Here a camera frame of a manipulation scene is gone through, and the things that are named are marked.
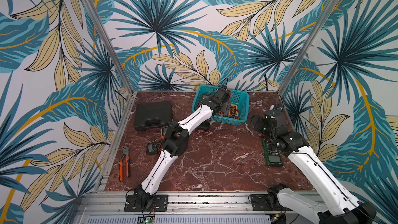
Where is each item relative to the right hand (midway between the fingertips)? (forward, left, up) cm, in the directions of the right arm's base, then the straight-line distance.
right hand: (259, 120), depth 77 cm
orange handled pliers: (-3, +73, -22) cm, 76 cm away
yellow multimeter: (+19, +7, -19) cm, 28 cm away
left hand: (+21, +15, -11) cm, 28 cm away
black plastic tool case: (+22, +61, -22) cm, 69 cm away
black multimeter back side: (+10, +27, -19) cm, 34 cm away
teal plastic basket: (+31, 0, -17) cm, 35 cm away
